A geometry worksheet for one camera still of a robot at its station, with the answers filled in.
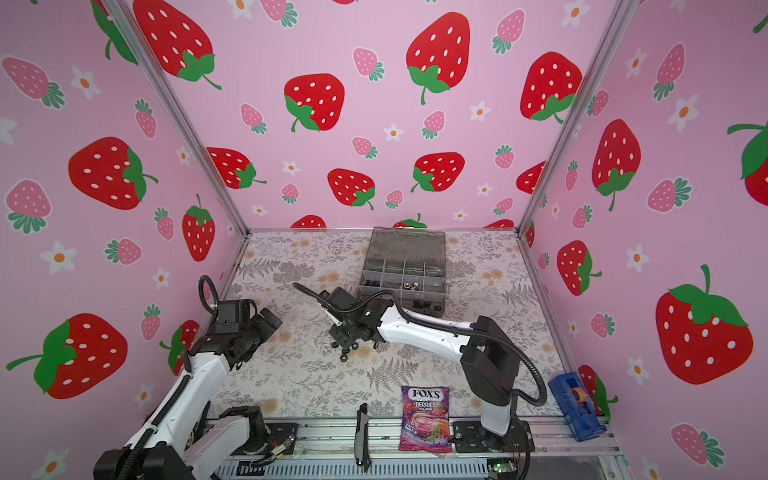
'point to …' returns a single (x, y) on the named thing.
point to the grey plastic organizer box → (411, 263)
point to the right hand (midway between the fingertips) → (339, 326)
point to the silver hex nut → (416, 285)
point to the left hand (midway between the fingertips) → (268, 325)
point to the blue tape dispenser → (577, 407)
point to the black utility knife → (361, 444)
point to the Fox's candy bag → (425, 419)
